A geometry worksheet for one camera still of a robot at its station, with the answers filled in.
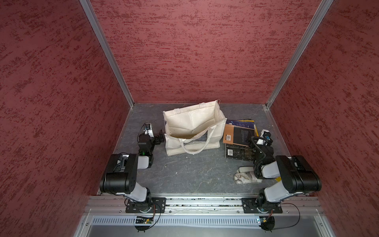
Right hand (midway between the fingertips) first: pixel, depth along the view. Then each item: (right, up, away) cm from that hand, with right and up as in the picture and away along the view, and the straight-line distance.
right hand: (256, 133), depth 89 cm
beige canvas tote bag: (-37, +3, 0) cm, 37 cm away
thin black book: (-12, -1, +6) cm, 14 cm away
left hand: (-64, 0, +5) cm, 65 cm away
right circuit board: (-1, -44, -17) cm, 47 cm away
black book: (-11, -11, -1) cm, 15 cm away
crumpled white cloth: (-9, -23, -7) cm, 26 cm away
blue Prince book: (+1, +5, +15) cm, 15 cm away
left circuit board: (-64, -42, -17) cm, 78 cm away
